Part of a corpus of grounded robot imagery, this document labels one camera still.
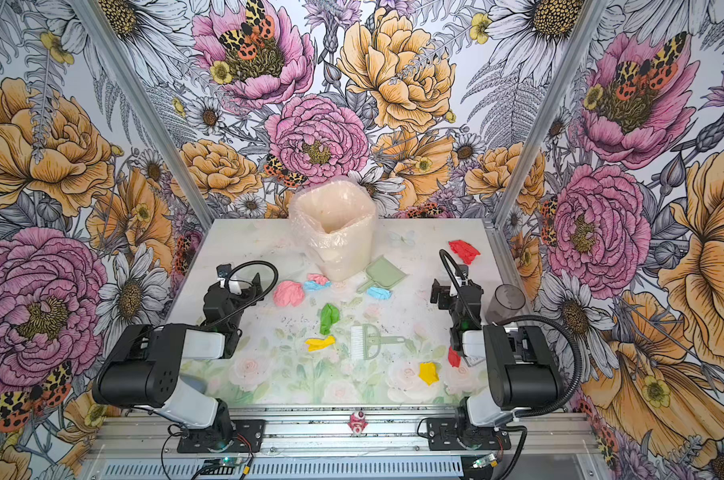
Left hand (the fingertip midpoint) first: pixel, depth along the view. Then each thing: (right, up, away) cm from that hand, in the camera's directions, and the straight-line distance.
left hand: (244, 283), depth 94 cm
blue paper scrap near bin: (+19, -2, +8) cm, 21 cm away
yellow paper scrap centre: (+24, -18, -4) cm, 30 cm away
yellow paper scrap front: (+55, -24, -9) cm, 60 cm away
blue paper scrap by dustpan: (+42, -4, +6) cm, 42 cm away
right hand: (+64, -1, +1) cm, 64 cm away
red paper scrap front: (+62, -20, -7) cm, 66 cm away
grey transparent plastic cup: (+76, -5, -9) cm, 77 cm away
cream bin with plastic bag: (+26, +21, +11) cm, 35 cm away
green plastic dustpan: (+43, +2, +12) cm, 45 cm away
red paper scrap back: (+72, +10, +16) cm, 75 cm away
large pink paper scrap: (+12, -4, +5) cm, 14 cm away
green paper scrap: (+26, -10, +1) cm, 28 cm away
